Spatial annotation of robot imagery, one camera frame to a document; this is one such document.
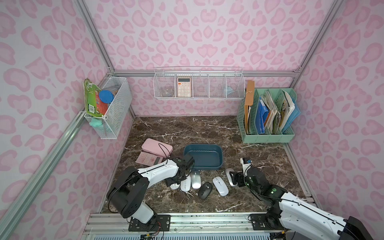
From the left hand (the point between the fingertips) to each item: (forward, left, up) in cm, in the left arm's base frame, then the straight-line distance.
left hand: (178, 177), depth 88 cm
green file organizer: (+42, -66, +20) cm, 81 cm away
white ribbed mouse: (-6, +1, +1) cm, 6 cm away
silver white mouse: (+3, -30, +1) cm, 30 cm away
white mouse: (-6, -24, +1) cm, 25 cm away
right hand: (+1, -33, +7) cm, 33 cm away
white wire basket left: (+13, +31, +32) cm, 46 cm away
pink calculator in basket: (+47, -3, +30) cm, 55 cm away
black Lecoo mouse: (-8, -16, +2) cm, 18 cm away
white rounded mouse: (-5, -5, +2) cm, 7 cm away
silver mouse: (-2, -11, +1) cm, 11 cm away
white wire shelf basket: (+51, -12, +29) cm, 60 cm away
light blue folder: (+30, -71, +22) cm, 81 cm away
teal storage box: (+15, -18, -4) cm, 24 cm away
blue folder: (+32, -52, +18) cm, 64 cm away
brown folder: (+29, -40, +32) cm, 59 cm away
